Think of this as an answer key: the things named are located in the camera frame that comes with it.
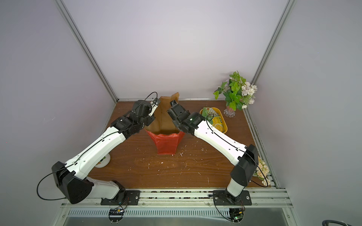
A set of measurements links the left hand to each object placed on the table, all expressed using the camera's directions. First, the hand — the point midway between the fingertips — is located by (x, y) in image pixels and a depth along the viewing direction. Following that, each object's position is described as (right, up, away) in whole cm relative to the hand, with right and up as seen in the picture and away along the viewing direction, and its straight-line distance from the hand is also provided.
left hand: (147, 108), depth 77 cm
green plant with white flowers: (+52, +8, +3) cm, 53 cm away
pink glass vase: (+55, -2, +30) cm, 63 cm away
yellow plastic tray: (+48, -4, +27) cm, 55 cm away
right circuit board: (+47, -55, -7) cm, 73 cm away
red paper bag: (+7, -14, +13) cm, 20 cm away
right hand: (+22, -2, +1) cm, 22 cm away
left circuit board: (-15, -56, -5) cm, 58 cm away
